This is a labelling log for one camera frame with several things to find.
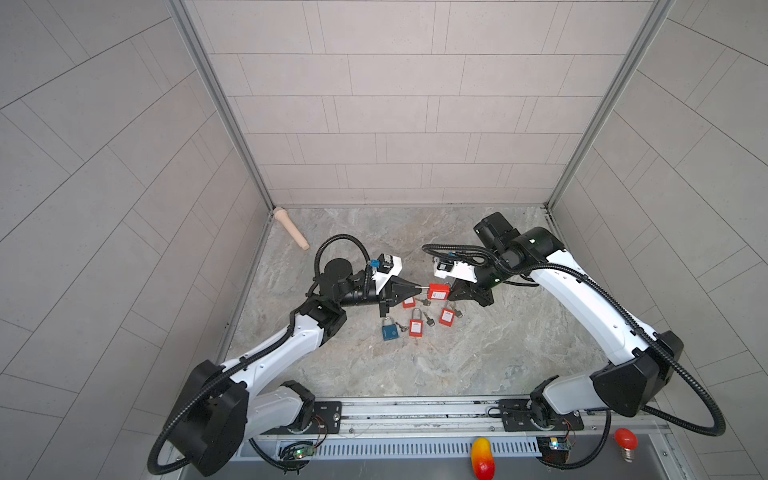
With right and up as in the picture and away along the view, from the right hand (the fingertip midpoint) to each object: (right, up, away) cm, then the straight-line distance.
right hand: (451, 293), depth 69 cm
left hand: (-7, +1, -3) cm, 8 cm away
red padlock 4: (+2, -11, +17) cm, 20 cm away
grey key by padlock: (+6, -10, +19) cm, 23 cm away
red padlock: (-4, +1, -4) cm, 6 cm away
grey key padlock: (-3, -12, +17) cm, 21 cm away
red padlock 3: (-7, -13, +15) cm, 21 cm away
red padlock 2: (-9, -7, +20) cm, 23 cm away
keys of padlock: (-4, -7, +21) cm, 23 cm away
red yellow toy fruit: (+6, -34, -6) cm, 36 cm away
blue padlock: (-15, -14, +15) cm, 25 cm away
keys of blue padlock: (-11, -14, +16) cm, 24 cm away
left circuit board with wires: (-35, -34, -5) cm, 49 cm away
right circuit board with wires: (+24, -36, -1) cm, 43 cm away
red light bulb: (+40, -33, -3) cm, 52 cm away
